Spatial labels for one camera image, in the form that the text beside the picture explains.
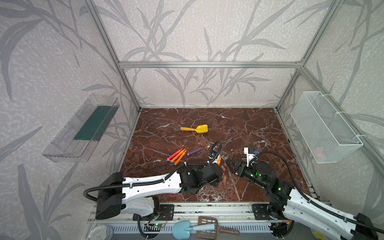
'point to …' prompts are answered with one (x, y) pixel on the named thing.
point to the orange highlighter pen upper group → (178, 155)
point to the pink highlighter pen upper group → (174, 154)
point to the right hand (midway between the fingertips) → (228, 157)
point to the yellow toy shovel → (200, 128)
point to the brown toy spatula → (213, 234)
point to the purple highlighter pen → (195, 151)
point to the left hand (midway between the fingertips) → (219, 169)
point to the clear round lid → (101, 232)
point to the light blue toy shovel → (181, 229)
